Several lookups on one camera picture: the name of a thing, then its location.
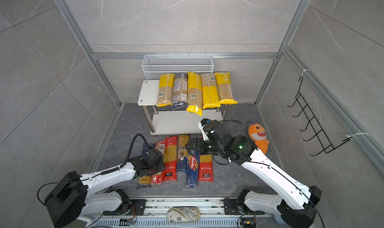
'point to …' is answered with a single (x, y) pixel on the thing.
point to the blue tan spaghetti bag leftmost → (144, 181)
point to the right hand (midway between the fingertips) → (193, 145)
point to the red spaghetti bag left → (157, 179)
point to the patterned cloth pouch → (183, 214)
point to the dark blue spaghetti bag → (182, 154)
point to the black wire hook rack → (327, 145)
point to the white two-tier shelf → (165, 120)
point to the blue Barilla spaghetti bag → (192, 171)
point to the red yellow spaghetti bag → (170, 155)
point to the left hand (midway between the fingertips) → (164, 163)
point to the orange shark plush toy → (257, 134)
